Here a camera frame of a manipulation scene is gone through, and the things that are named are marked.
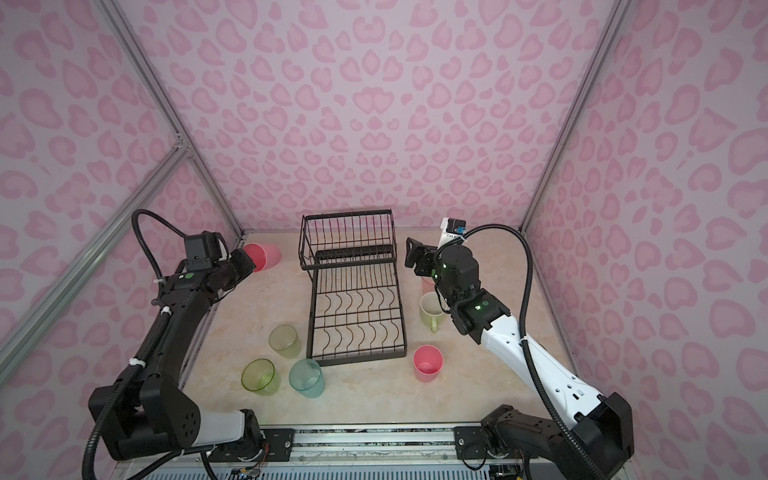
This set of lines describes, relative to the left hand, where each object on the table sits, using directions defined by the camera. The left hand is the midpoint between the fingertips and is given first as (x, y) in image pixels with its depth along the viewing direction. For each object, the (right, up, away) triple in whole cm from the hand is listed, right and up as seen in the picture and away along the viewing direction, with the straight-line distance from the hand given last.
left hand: (252, 255), depth 82 cm
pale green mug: (+50, -17, +10) cm, 54 cm away
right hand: (+46, +4, -10) cm, 47 cm away
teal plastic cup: (+15, -34, +1) cm, 37 cm away
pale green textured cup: (+7, -25, +6) cm, 27 cm away
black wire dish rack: (+27, -17, +13) cm, 34 cm away
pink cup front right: (+49, -30, +4) cm, 57 cm away
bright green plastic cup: (+2, -34, +2) cm, 34 cm away
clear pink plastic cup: (+49, -9, +14) cm, 52 cm away
